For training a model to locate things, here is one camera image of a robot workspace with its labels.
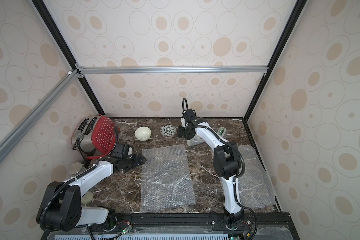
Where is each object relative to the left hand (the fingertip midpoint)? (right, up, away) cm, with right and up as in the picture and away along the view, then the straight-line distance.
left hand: (145, 160), depth 88 cm
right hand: (+23, +16, +8) cm, 29 cm away
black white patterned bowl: (+11, +18, +21) cm, 30 cm away
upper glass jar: (-34, -2, -11) cm, 36 cm away
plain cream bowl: (-7, +16, +19) cm, 25 cm away
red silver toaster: (-30, +14, 0) cm, 33 cm away
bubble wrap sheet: (+64, -16, -3) cm, 66 cm away
